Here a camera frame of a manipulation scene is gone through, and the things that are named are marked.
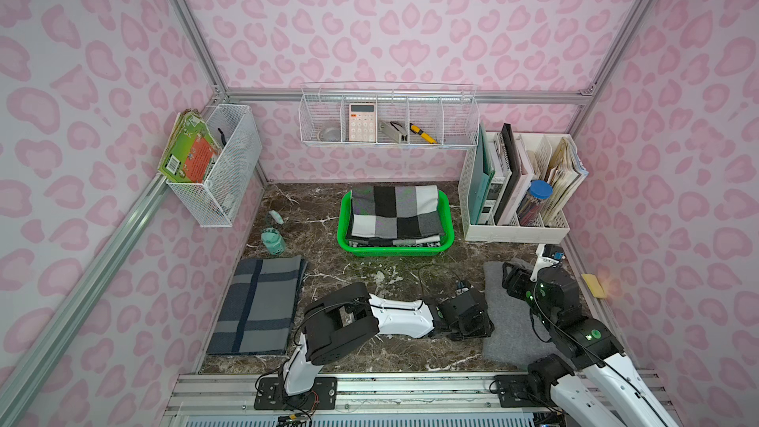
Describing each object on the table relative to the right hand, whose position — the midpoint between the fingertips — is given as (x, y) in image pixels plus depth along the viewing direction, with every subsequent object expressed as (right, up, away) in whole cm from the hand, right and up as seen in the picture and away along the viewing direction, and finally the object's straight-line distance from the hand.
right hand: (510, 265), depth 76 cm
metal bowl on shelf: (-50, +38, +19) cm, 66 cm away
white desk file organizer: (+4, +20, +7) cm, 22 cm away
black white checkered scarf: (-25, +12, +25) cm, 38 cm away
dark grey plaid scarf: (-69, -15, +10) cm, 72 cm away
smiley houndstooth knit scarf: (-36, +3, +19) cm, 41 cm away
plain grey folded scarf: (0, -18, +3) cm, 18 cm away
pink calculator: (-40, +42, +19) cm, 61 cm away
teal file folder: (-6, +24, +4) cm, 25 cm away
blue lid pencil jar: (+15, +19, +16) cm, 29 cm away
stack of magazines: (+21, +24, +11) cm, 34 cm away
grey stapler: (-29, +39, +18) cm, 52 cm away
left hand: (-3, -17, +3) cm, 17 cm away
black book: (+3, +25, +4) cm, 25 cm away
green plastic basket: (-13, +5, +17) cm, 22 cm away
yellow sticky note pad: (+34, -11, +19) cm, 41 cm away
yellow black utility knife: (-22, +40, +22) cm, 51 cm away
